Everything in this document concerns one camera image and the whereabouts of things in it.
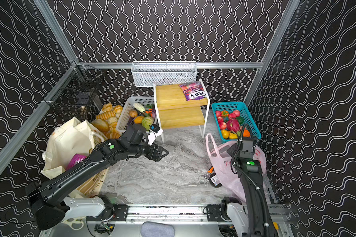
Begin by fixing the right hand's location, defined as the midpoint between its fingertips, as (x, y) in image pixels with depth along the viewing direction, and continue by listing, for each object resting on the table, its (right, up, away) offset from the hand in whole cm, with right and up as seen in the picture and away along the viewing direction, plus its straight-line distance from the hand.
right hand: (237, 148), depth 78 cm
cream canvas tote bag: (-88, +5, 0) cm, 88 cm away
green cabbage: (-52, +15, +23) cm, 59 cm away
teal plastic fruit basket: (+19, +14, +25) cm, 34 cm away
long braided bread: (-86, +20, +35) cm, 95 cm away
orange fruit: (+14, +7, +21) cm, 26 cm away
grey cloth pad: (-42, -35, -10) cm, 56 cm away
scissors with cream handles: (-80, -35, -7) cm, 88 cm away
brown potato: (-64, +21, +29) cm, 73 cm away
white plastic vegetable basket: (-70, +19, +28) cm, 78 cm away
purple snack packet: (-85, -6, 0) cm, 85 cm away
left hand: (-36, +1, -9) cm, 38 cm away
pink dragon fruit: (+7, +13, +23) cm, 27 cm away
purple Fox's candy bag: (-22, +31, +2) cm, 38 cm away
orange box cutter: (-12, -15, +10) cm, 21 cm away
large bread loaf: (-86, +13, +28) cm, 91 cm away
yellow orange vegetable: (-60, +16, +29) cm, 68 cm away
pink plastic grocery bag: (-9, -5, -2) cm, 11 cm away
